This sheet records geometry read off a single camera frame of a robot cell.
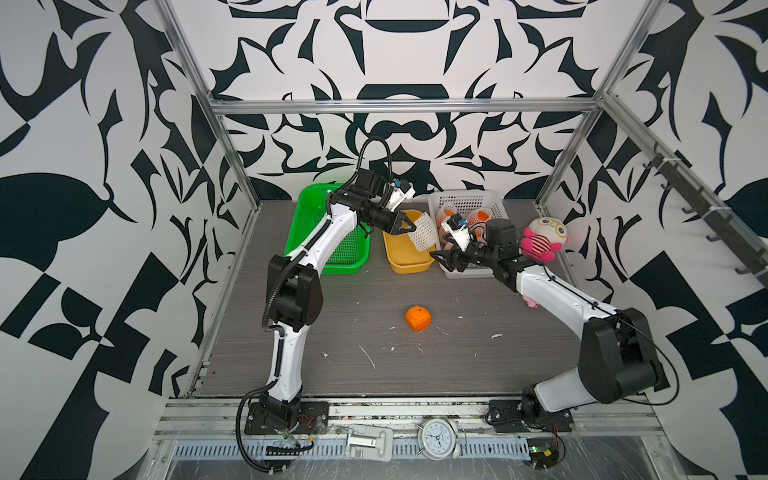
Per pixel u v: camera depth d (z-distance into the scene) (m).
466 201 1.11
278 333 0.57
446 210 1.09
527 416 0.67
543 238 1.02
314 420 0.73
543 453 0.71
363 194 0.72
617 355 0.44
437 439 0.68
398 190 0.79
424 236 0.85
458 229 0.73
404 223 0.82
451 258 0.76
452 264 0.77
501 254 0.68
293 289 0.55
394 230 0.78
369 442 0.70
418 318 0.86
